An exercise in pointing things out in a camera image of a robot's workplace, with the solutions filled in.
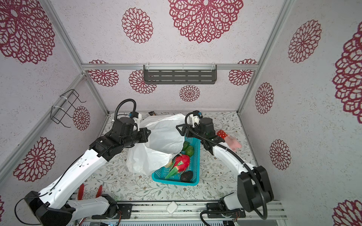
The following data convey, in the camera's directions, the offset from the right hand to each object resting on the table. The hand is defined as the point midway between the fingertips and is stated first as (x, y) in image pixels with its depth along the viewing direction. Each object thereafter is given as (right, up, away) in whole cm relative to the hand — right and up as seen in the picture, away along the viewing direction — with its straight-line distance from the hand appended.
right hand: (180, 125), depth 79 cm
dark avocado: (+4, -30, +2) cm, 30 cm away
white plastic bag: (-9, -9, +8) cm, 16 cm away
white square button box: (-4, -44, -4) cm, 44 cm away
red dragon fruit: (+1, -22, +3) cm, 22 cm away
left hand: (-15, -4, -7) cm, 17 cm away
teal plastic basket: (-12, -30, +6) cm, 33 cm away
